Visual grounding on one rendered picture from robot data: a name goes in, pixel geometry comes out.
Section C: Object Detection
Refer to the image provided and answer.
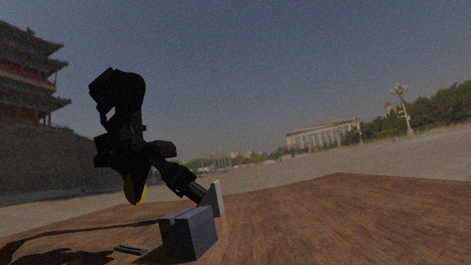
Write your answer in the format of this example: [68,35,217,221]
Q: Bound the gold coin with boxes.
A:
[123,174,147,206]

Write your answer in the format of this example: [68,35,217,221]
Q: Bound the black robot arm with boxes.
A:
[88,67,207,207]

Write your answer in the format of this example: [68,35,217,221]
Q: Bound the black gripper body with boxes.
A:
[94,118,177,168]

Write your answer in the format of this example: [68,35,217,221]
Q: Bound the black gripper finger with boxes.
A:
[111,165,130,181]
[125,162,154,201]

